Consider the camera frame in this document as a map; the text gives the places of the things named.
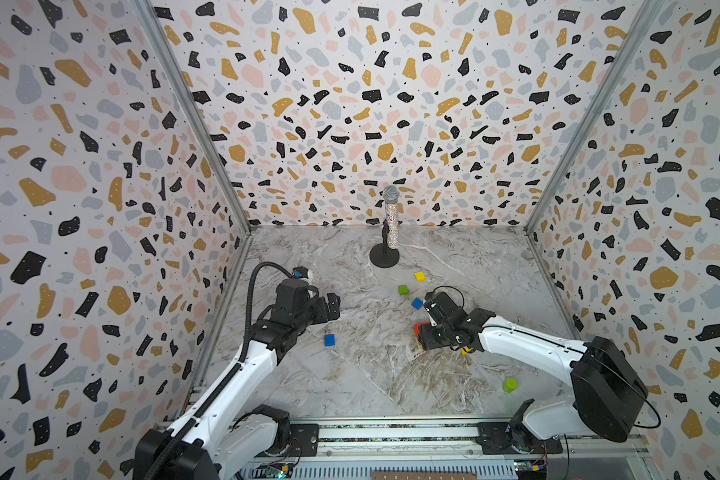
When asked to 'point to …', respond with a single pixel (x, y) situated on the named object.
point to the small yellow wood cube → (419, 276)
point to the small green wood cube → (403, 290)
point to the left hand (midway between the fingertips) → (326, 296)
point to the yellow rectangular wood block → (464, 351)
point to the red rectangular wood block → (417, 328)
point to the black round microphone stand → (381, 255)
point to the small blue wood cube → (329, 340)
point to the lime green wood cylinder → (510, 385)
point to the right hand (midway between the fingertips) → (422, 331)
